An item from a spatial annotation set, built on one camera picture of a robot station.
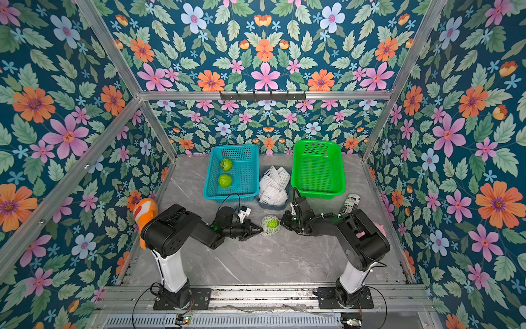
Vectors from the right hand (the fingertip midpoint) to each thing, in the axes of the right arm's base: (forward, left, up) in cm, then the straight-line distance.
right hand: (282, 217), depth 93 cm
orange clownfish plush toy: (-2, +62, +7) cm, 62 cm away
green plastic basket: (+32, -20, -2) cm, 38 cm away
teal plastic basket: (+27, +21, 0) cm, 34 cm away
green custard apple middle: (+17, +29, +5) cm, 34 cm away
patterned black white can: (+7, -33, +1) cm, 34 cm away
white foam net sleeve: (-8, +6, +3) cm, 11 cm away
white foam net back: (+19, +3, +6) cm, 20 cm away
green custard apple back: (+28, +31, +6) cm, 42 cm away
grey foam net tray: (+23, +10, +4) cm, 26 cm away
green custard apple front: (-5, +4, +5) cm, 8 cm away
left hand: (-7, +8, 0) cm, 10 cm away
